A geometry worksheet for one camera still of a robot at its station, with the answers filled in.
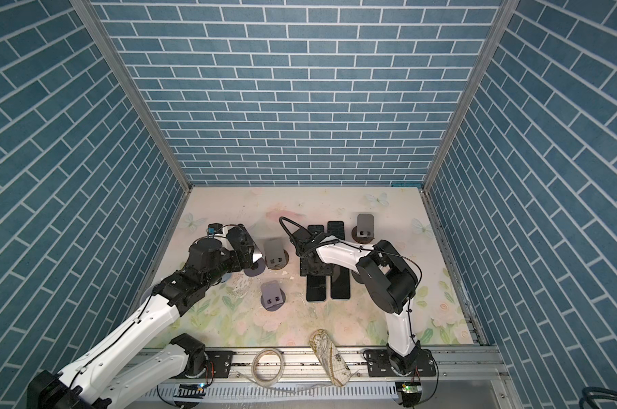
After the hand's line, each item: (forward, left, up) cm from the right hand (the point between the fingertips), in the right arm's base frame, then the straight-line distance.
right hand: (311, 269), depth 94 cm
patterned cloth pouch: (-29, -9, +3) cm, 30 cm away
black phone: (+18, 0, +1) cm, 18 cm away
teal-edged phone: (-4, -11, -1) cm, 12 cm away
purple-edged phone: (-7, -3, 0) cm, 8 cm away
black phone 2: (+21, -9, -2) cm, 23 cm away
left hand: (-3, +20, +17) cm, 27 cm away
